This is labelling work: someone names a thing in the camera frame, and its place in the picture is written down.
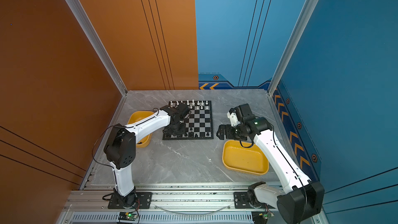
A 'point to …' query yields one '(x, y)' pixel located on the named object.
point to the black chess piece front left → (185, 135)
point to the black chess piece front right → (196, 136)
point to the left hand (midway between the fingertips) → (180, 132)
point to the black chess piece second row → (190, 129)
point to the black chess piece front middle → (192, 135)
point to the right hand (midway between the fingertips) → (223, 134)
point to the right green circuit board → (259, 217)
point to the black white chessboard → (199, 125)
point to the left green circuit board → (130, 216)
